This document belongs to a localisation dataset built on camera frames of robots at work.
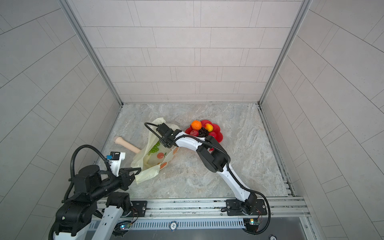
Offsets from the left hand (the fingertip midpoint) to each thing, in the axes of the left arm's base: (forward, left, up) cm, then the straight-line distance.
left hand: (143, 168), depth 63 cm
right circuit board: (-18, -49, -20) cm, 56 cm away
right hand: (+30, -4, -22) cm, 37 cm away
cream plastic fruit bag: (+15, +2, -20) cm, 25 cm away
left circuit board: (-19, +9, -18) cm, 27 cm away
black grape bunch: (+30, -27, -16) cm, 43 cm away
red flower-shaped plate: (+32, -36, -16) cm, 50 cm away
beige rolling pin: (+24, +25, -18) cm, 39 cm away
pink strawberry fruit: (+29, -22, -15) cm, 39 cm away
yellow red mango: (+33, -31, -14) cm, 47 cm away
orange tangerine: (+32, -23, -12) cm, 41 cm away
